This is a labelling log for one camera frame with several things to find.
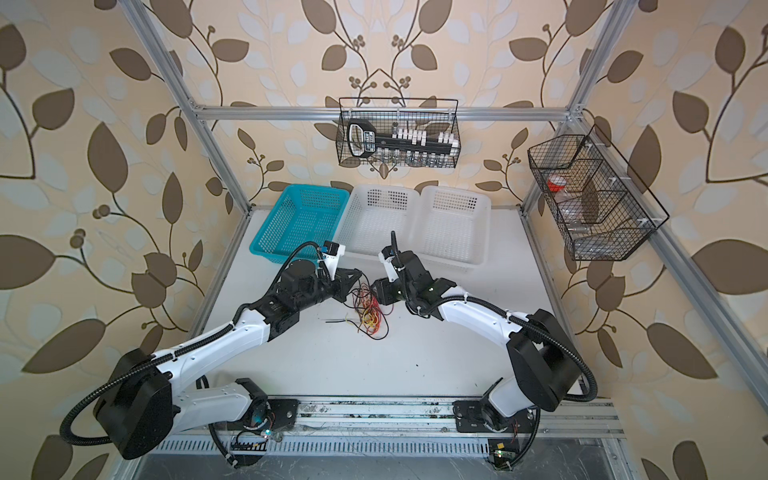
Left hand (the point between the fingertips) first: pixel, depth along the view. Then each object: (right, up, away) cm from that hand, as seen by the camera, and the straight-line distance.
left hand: (362, 271), depth 78 cm
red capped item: (+53, +24, +3) cm, 58 cm away
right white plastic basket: (+30, +13, +37) cm, 49 cm away
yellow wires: (+1, -15, +9) cm, 17 cm away
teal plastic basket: (-28, +19, +41) cm, 54 cm away
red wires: (0, -8, +5) cm, 9 cm away
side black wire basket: (+60, +16, -5) cm, 63 cm away
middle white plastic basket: (-1, +19, +42) cm, 46 cm away
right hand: (+4, -6, +6) cm, 9 cm away
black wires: (+5, -18, +7) cm, 20 cm away
